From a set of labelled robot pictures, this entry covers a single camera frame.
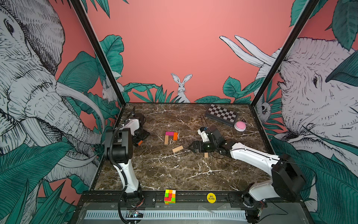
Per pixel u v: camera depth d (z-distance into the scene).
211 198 0.75
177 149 0.93
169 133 1.02
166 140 0.98
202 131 0.78
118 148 0.54
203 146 0.74
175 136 1.00
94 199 0.75
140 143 0.95
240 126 1.04
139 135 0.84
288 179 0.43
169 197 0.70
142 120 0.87
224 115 1.10
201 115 1.13
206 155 0.89
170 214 0.70
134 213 0.70
